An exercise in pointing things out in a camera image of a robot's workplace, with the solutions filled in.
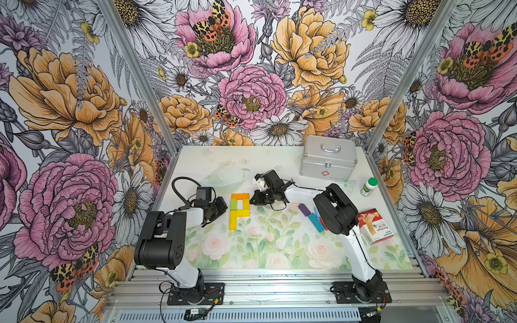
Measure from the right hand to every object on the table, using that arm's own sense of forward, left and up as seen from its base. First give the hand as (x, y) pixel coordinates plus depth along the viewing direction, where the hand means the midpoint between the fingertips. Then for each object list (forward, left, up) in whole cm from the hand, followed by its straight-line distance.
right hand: (251, 206), depth 98 cm
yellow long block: (-4, +4, +1) cm, 5 cm away
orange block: (+6, +6, 0) cm, 8 cm away
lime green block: (+1, +9, -1) cm, 9 cm away
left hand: (-2, +12, 0) cm, 12 cm away
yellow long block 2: (-6, +8, 0) cm, 10 cm away
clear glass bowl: (+17, +14, 0) cm, 21 cm away
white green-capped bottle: (+5, -56, +6) cm, 56 cm away
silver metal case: (+17, -39, +13) cm, 44 cm away
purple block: (-3, -25, 0) cm, 25 cm away
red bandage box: (-14, -52, +3) cm, 54 cm away
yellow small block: (+1, +2, +1) cm, 3 cm away
